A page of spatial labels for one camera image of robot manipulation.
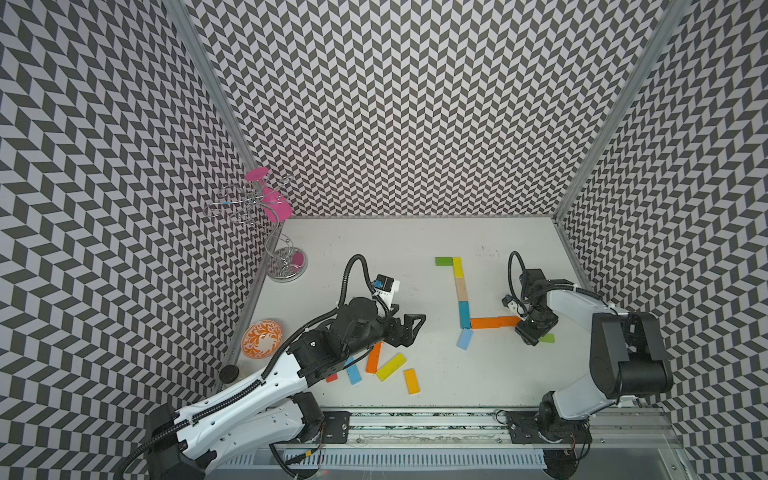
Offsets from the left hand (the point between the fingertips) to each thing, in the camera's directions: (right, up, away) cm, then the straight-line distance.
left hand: (411, 316), depth 70 cm
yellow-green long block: (-5, -17, +12) cm, 22 cm away
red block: (-21, -20, +11) cm, 31 cm away
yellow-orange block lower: (+1, -21, +12) cm, 24 cm away
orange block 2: (+30, -6, +19) cm, 36 cm away
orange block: (+23, -7, +20) cm, 32 cm away
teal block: (+18, -5, +23) cm, 29 cm away
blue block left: (-16, -18, +11) cm, 26 cm away
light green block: (+37, -8, +9) cm, 39 cm away
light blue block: (+17, -11, +19) cm, 28 cm away
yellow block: (+18, +9, +33) cm, 39 cm away
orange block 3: (-10, -15, +14) cm, 23 cm away
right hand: (+39, -10, +18) cm, 44 cm away
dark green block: (+13, +11, +35) cm, 39 cm away
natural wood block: (+18, +2, +30) cm, 35 cm away
